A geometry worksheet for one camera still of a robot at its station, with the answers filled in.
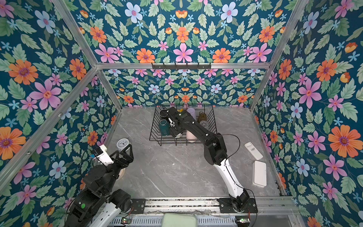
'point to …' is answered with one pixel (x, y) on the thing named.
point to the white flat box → (259, 174)
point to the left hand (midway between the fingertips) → (127, 145)
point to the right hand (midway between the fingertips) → (178, 129)
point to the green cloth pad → (179, 220)
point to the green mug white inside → (164, 127)
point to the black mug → (163, 114)
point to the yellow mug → (180, 110)
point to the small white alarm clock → (122, 143)
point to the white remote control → (254, 150)
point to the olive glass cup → (202, 117)
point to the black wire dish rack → (155, 135)
